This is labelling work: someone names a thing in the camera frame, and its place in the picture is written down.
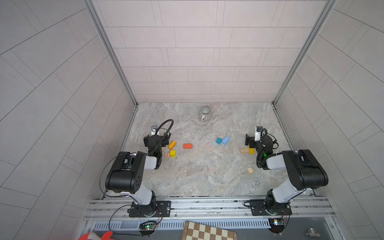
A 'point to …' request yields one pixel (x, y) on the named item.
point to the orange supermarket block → (172, 145)
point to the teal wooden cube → (219, 140)
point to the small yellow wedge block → (252, 151)
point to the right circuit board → (276, 225)
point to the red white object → (92, 236)
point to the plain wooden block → (244, 150)
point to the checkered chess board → (193, 231)
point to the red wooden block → (188, 146)
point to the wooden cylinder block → (250, 170)
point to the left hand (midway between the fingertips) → (160, 130)
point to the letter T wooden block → (167, 154)
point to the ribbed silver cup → (205, 113)
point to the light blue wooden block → (225, 140)
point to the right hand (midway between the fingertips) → (253, 132)
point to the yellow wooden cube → (173, 153)
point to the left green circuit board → (147, 228)
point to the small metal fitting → (312, 233)
